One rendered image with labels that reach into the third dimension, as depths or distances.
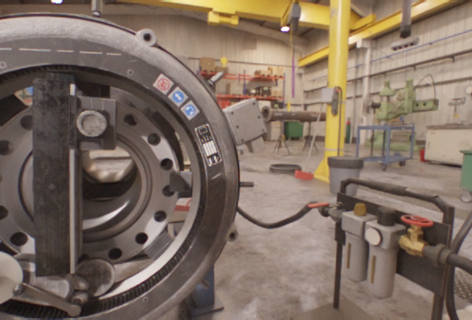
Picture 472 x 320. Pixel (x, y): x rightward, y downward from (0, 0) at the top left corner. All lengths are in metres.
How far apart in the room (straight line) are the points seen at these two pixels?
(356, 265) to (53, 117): 0.93
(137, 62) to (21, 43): 0.20
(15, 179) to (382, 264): 1.00
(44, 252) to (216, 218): 0.36
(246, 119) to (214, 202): 0.24
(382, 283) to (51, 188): 0.90
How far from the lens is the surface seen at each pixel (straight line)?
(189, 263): 0.69
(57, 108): 0.59
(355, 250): 0.96
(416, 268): 0.94
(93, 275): 0.73
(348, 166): 3.03
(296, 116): 8.22
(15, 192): 0.77
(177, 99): 0.60
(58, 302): 0.69
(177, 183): 0.74
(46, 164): 0.59
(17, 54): 0.63
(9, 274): 0.68
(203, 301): 1.20
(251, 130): 0.70
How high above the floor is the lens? 0.74
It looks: 7 degrees down
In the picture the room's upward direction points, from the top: straight up
